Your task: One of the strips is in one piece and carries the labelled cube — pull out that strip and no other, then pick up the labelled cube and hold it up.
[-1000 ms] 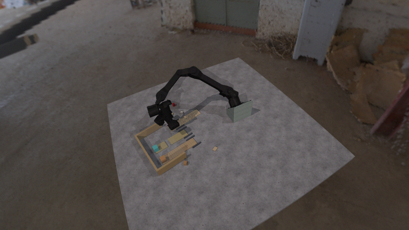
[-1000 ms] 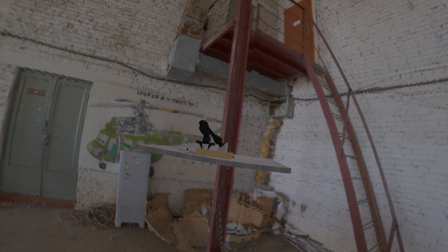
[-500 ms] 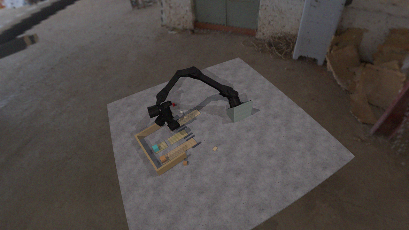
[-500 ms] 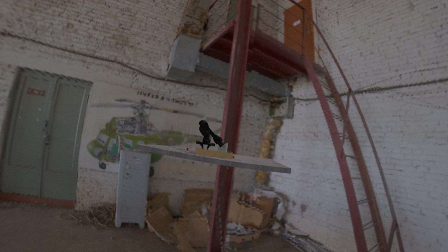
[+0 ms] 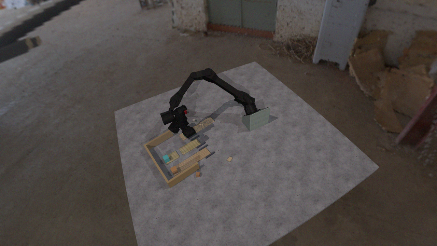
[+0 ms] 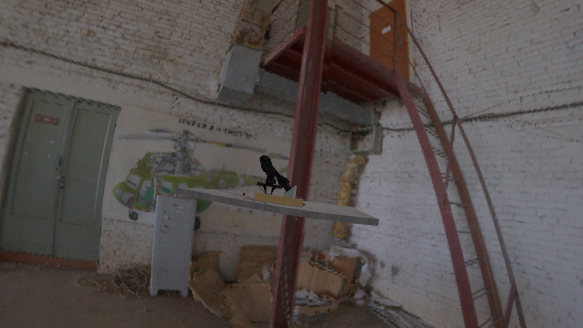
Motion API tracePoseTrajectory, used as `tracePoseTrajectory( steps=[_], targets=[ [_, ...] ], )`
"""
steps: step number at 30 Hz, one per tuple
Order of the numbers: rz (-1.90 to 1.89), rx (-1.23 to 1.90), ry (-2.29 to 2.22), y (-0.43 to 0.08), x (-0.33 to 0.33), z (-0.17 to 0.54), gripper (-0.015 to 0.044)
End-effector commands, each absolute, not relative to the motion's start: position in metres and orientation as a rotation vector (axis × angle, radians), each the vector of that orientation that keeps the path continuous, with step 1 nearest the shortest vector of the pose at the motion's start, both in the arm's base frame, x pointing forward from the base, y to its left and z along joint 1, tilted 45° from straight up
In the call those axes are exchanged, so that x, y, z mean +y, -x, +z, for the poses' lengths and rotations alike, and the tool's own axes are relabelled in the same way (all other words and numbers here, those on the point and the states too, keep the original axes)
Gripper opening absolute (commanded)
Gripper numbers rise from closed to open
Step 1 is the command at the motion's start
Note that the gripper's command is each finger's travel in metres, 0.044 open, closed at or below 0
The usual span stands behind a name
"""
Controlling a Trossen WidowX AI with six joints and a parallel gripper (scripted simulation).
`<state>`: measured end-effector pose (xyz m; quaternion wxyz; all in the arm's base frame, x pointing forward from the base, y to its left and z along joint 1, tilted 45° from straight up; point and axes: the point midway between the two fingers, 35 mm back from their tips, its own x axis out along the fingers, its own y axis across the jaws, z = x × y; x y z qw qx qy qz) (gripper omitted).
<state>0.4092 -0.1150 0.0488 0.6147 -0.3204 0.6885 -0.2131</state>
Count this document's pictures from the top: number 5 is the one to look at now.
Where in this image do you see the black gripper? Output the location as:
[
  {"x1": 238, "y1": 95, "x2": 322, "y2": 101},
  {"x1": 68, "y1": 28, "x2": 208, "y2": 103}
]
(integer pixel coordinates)
[{"x1": 174, "y1": 116, "x2": 196, "y2": 138}]

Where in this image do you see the tan strip with green diagonal lattice pattern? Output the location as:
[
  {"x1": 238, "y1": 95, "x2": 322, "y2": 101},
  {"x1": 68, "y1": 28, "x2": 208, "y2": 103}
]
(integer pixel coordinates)
[{"x1": 184, "y1": 139, "x2": 201, "y2": 151}]

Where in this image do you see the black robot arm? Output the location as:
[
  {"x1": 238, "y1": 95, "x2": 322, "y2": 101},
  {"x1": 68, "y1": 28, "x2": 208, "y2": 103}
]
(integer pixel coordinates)
[{"x1": 160, "y1": 68, "x2": 259, "y2": 134}]

